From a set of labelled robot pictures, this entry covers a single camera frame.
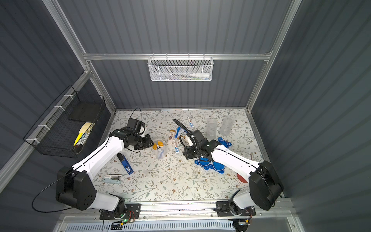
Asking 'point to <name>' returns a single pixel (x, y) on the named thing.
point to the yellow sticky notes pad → (85, 127)
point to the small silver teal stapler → (112, 178)
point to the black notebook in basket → (84, 111)
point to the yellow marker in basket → (79, 136)
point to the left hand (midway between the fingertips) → (153, 145)
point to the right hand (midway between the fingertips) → (188, 152)
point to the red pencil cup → (242, 179)
